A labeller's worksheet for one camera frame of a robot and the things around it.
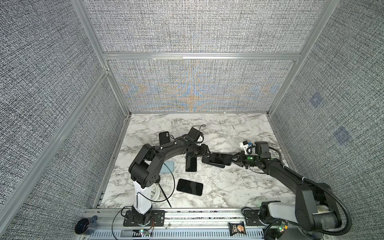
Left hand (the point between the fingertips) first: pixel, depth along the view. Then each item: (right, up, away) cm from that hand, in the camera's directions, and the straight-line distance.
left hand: (207, 154), depth 91 cm
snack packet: (+10, -30, -22) cm, 39 cm away
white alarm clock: (-29, -17, -14) cm, 36 cm away
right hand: (+12, -1, -6) cm, 13 cm away
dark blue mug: (-60, -30, -21) cm, 70 cm away
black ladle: (-25, -20, -10) cm, 33 cm away
